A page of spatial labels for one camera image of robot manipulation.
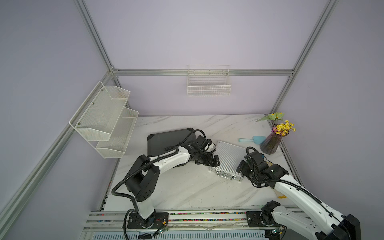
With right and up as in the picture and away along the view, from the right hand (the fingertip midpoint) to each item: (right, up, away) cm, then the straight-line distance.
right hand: (244, 173), depth 81 cm
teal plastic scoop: (+19, +17, +27) cm, 37 cm away
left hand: (-17, +5, +3) cm, 18 cm away
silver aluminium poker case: (-6, +8, +10) cm, 14 cm away
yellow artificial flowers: (+22, +25, 0) cm, 33 cm away
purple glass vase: (+20, +16, +10) cm, 27 cm away
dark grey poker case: (-52, +16, +15) cm, 57 cm away
